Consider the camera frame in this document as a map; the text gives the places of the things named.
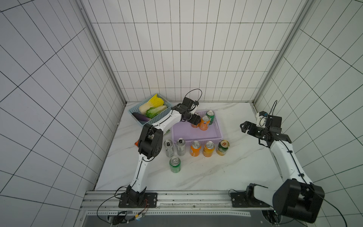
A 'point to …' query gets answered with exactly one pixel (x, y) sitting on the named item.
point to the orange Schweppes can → (208, 150)
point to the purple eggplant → (141, 117)
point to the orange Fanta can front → (195, 147)
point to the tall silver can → (181, 146)
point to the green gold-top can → (222, 147)
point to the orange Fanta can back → (204, 122)
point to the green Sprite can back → (211, 114)
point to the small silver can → (169, 147)
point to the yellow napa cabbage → (153, 102)
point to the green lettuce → (151, 112)
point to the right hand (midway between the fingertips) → (242, 125)
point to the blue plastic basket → (135, 109)
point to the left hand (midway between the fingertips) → (193, 120)
